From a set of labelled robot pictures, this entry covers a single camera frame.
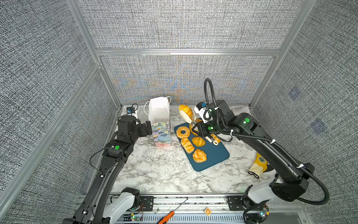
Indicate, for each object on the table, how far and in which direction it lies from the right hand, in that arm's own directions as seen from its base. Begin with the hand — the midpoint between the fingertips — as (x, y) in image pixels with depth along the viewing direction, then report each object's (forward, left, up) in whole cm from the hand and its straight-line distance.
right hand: (195, 126), depth 68 cm
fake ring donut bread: (+14, +7, -28) cm, 32 cm away
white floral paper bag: (+24, +22, -13) cm, 35 cm away
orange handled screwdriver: (-35, +15, -30) cm, 48 cm away
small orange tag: (-31, -6, -30) cm, 44 cm away
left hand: (+4, +27, -2) cm, 28 cm away
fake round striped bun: (+7, -5, -26) cm, 27 cm away
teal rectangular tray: (0, -6, -27) cm, 27 cm away
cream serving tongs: (+1, +1, +4) cm, 4 cm away
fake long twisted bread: (+5, +3, -26) cm, 27 cm away
